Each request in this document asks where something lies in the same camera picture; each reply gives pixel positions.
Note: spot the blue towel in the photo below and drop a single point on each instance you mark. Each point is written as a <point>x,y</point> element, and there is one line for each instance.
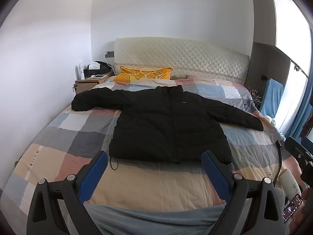
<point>271,95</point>

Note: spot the checkered patchwork bed quilt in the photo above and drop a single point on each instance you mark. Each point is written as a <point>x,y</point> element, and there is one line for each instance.
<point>73,137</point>

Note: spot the white spray bottle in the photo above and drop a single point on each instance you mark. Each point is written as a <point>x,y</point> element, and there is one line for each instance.
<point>81,71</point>

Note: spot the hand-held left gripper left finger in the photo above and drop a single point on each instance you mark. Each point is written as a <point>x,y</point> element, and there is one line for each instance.
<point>94,176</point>

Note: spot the white tablet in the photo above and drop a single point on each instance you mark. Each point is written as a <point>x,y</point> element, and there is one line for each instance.
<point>100,76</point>

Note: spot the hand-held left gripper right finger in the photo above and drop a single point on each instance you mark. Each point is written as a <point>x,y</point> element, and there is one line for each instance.
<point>215,176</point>

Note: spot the tissue box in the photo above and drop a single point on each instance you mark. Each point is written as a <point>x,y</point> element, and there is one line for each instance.
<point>94,66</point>

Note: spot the cream quilted headboard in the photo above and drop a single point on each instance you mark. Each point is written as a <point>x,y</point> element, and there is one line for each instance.
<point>183,56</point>

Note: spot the bright window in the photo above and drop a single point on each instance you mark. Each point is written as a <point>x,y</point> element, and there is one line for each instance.
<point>293,29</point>

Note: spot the grey wall socket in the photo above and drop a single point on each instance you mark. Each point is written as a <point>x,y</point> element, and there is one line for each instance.
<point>109,54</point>

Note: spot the black puffer jacket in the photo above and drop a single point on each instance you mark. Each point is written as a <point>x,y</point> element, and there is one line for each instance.
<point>166,122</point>

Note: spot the yellow pillow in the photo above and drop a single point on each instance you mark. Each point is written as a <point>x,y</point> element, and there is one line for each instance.
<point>129,75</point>

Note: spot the white bottle with green print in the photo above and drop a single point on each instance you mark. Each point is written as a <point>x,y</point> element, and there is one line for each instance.
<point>289,183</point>

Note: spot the wooden nightstand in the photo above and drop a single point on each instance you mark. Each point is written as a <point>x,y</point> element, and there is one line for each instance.
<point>85,84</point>

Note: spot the grey cabinet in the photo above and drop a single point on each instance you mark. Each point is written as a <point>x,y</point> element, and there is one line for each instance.
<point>264,17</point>

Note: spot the black smartphone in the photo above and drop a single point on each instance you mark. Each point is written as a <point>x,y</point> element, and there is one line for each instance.
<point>292,208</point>

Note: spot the blue curtain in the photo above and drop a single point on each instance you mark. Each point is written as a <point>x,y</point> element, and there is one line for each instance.
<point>305,117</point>

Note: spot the black wall switch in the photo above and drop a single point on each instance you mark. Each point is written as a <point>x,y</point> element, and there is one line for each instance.
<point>263,77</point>

